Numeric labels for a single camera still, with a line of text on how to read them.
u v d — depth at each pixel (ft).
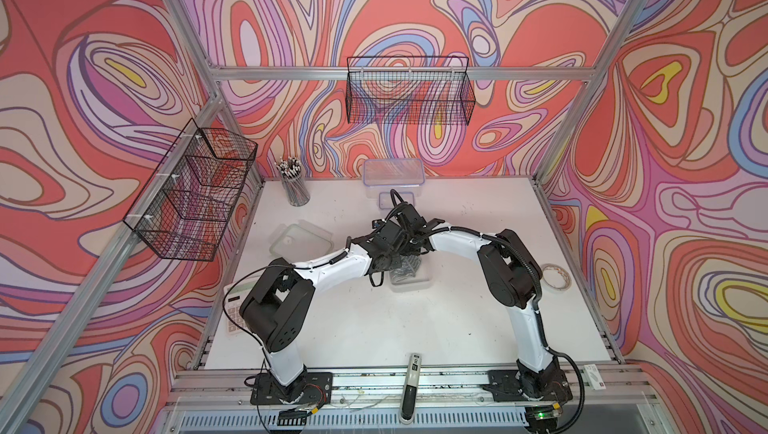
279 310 1.51
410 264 3.08
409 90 3.16
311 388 2.40
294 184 3.42
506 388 2.40
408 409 2.18
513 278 1.80
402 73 2.90
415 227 2.57
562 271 3.05
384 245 2.30
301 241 3.26
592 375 2.46
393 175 4.00
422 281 2.89
